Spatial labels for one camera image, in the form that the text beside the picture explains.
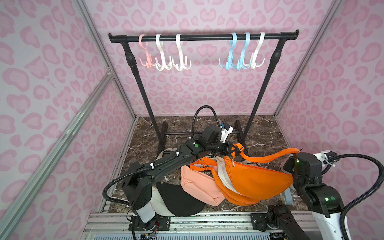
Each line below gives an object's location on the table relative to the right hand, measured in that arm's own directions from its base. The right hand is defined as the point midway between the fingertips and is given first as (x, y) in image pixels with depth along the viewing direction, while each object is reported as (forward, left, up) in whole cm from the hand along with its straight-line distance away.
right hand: (294, 157), depth 66 cm
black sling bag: (-15, +52, -19) cm, 57 cm away
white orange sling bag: (-5, +27, -11) cm, 29 cm away
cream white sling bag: (-16, +63, -25) cm, 70 cm away
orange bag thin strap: (+2, +16, -6) cm, 17 cm away
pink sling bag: (-6, +41, -21) cm, 46 cm away
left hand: (+5, +23, -2) cm, 24 cm away
